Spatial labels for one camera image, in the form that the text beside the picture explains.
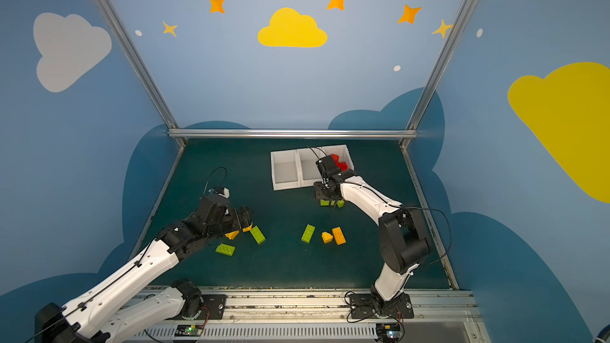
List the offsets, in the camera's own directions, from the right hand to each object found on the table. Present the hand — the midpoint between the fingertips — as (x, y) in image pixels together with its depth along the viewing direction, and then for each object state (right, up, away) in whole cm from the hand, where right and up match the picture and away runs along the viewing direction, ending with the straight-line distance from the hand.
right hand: (326, 190), depth 93 cm
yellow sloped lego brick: (0, -17, -5) cm, 18 cm away
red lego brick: (+8, +10, +6) cm, 14 cm away
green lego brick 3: (-7, -16, -3) cm, 18 cm away
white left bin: (-17, +8, +15) cm, 24 cm away
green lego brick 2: (+6, -6, +4) cm, 10 cm away
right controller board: (+17, -41, -21) cm, 50 cm away
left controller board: (-43, -40, -22) cm, 63 cm away
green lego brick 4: (-27, -16, -3) cm, 31 cm away
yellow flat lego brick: (+5, -17, -3) cm, 18 cm away
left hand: (-27, -7, -14) cm, 31 cm away
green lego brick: (-1, -4, -7) cm, 8 cm away
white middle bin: (-7, +7, +14) cm, 17 cm away
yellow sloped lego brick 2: (-26, -9, -22) cm, 35 cm away
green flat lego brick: (-38, -21, -6) cm, 44 cm away
